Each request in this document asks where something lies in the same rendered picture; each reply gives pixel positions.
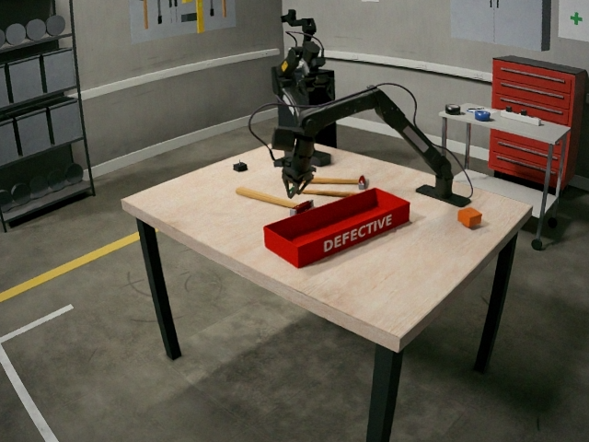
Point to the hammer with dark red head and wooden handle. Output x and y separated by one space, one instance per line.
333 180

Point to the orange cube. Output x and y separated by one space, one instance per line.
469 217

